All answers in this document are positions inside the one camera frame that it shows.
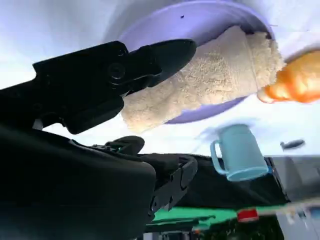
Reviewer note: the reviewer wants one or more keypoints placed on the pale green mug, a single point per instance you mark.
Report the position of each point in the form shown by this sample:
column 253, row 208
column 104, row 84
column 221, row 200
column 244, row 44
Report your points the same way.
column 240, row 155

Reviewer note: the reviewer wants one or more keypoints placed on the beige towel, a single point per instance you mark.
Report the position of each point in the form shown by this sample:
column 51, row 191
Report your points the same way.
column 212, row 82

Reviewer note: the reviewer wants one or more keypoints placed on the small red object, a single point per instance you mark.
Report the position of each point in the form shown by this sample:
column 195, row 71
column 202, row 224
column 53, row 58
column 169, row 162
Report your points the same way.
column 247, row 215

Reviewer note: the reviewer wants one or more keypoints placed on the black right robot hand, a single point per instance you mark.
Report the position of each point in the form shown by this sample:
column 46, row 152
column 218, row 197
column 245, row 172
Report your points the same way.
column 62, row 187

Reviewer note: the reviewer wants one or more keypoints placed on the grey cabinet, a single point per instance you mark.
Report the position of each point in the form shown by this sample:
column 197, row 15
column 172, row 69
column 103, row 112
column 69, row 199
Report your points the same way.
column 297, row 177

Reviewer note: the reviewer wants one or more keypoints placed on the lilac plate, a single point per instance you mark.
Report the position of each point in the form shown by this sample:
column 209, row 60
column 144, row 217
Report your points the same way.
column 175, row 22

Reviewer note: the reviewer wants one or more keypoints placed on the orange and white bread roll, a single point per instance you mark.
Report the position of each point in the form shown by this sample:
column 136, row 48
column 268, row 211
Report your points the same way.
column 295, row 80

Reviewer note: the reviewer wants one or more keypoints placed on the green cloth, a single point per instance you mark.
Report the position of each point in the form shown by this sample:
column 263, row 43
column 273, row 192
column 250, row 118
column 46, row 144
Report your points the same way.
column 180, row 216

